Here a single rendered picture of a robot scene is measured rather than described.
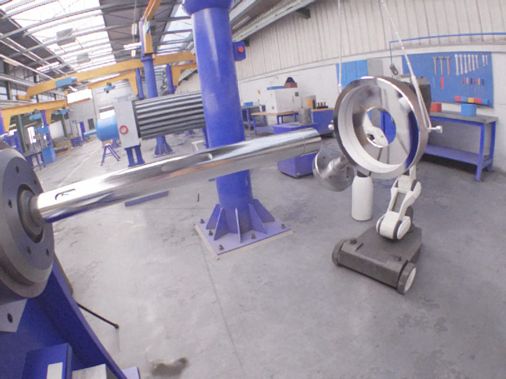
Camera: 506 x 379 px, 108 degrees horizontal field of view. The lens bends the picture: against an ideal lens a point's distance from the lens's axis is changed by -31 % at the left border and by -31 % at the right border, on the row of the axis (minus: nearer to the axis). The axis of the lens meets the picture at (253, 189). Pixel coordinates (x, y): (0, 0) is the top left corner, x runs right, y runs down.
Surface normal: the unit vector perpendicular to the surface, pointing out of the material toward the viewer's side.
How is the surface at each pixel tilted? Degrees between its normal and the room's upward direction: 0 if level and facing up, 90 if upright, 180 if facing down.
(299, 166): 90
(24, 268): 106
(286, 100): 90
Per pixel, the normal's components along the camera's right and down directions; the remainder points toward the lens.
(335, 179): 0.28, -0.42
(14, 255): 0.99, 0.06
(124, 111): 0.42, 0.26
